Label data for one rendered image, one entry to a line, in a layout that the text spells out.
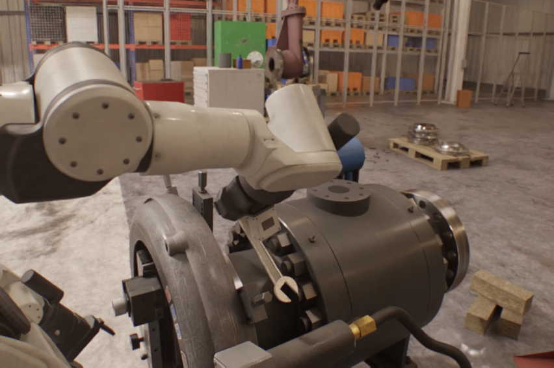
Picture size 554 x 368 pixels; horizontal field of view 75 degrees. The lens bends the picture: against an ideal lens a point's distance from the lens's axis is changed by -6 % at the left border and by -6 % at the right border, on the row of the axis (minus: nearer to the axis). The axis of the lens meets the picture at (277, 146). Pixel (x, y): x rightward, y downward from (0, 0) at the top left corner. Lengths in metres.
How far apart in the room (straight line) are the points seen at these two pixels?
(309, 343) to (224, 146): 0.55
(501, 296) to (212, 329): 1.82
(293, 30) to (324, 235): 4.40
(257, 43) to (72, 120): 8.11
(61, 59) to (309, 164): 0.26
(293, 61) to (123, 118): 4.93
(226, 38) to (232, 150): 7.76
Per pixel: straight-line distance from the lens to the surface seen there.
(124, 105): 0.29
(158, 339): 1.22
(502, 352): 2.27
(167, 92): 6.32
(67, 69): 0.33
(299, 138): 0.45
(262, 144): 0.40
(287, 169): 0.41
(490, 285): 2.39
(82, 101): 0.29
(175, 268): 0.87
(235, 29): 8.20
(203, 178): 0.96
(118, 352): 2.08
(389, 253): 1.21
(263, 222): 0.61
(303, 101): 0.47
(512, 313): 2.39
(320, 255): 1.07
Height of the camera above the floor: 1.36
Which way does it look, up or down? 14 degrees down
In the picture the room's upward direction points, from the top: 1 degrees clockwise
